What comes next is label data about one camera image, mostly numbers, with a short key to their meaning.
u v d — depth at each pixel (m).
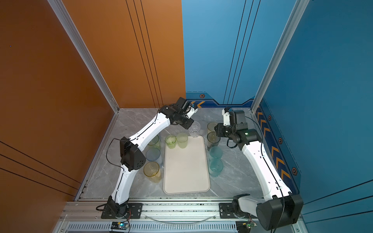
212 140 0.85
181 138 0.95
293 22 0.74
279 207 0.37
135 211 0.73
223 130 0.67
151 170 0.78
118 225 0.71
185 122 0.78
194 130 0.94
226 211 0.72
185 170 0.87
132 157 0.53
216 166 0.84
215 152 0.91
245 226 0.70
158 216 0.72
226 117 0.68
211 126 0.94
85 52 0.86
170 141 0.99
